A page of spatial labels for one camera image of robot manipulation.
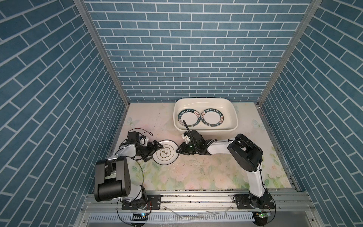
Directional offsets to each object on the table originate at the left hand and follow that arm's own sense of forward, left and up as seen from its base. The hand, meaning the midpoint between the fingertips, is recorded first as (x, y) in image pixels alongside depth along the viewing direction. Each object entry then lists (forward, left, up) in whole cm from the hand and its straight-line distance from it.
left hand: (161, 150), depth 89 cm
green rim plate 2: (+29, -36, -1) cm, 46 cm away
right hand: (0, -10, -2) cm, 10 cm away
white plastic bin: (+40, -49, +1) cm, 63 cm away
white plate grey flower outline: (-1, -4, -4) cm, 6 cm away
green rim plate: (+29, -20, -2) cm, 35 cm away
